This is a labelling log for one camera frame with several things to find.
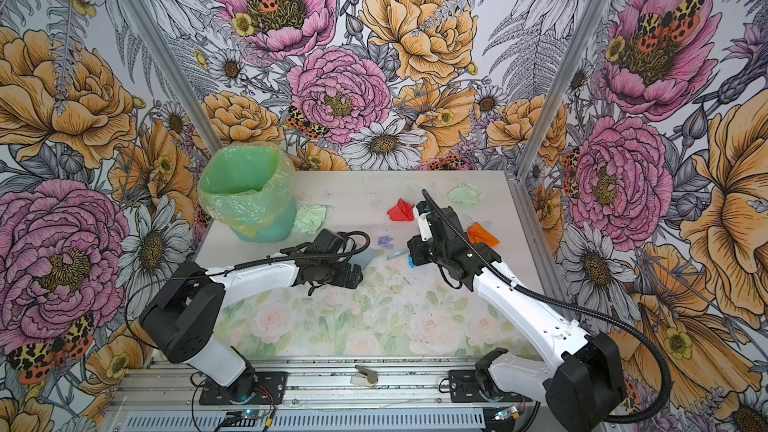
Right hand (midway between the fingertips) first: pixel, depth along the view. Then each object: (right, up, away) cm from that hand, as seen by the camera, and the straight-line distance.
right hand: (413, 252), depth 80 cm
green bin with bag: (-44, +17, +3) cm, 47 cm away
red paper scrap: (-2, +9, +26) cm, 28 cm away
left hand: (-20, -11, +10) cm, 25 cm away
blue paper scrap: (0, -6, +17) cm, 18 cm away
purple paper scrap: (-8, 0, +21) cm, 23 cm away
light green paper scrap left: (-34, +7, +26) cm, 44 cm away
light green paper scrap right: (+22, +16, +35) cm, 44 cm away
